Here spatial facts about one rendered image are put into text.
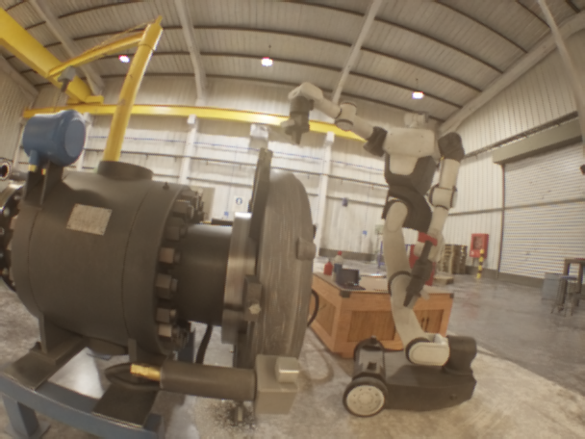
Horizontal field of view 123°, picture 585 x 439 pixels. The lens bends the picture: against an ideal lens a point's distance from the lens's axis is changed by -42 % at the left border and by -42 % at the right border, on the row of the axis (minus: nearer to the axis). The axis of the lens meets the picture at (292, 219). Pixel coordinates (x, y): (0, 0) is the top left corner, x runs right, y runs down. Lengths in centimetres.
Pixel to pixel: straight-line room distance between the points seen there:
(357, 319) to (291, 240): 130
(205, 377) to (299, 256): 32
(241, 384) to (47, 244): 62
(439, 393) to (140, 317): 122
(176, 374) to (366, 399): 89
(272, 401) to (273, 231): 37
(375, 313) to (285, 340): 133
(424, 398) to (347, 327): 74
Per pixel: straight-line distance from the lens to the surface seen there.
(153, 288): 69
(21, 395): 98
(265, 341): 61
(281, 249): 58
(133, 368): 64
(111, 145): 447
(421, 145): 133
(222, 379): 59
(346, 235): 1211
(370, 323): 190
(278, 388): 57
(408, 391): 133
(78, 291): 79
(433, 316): 221
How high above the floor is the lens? 77
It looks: 3 degrees up
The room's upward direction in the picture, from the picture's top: 7 degrees clockwise
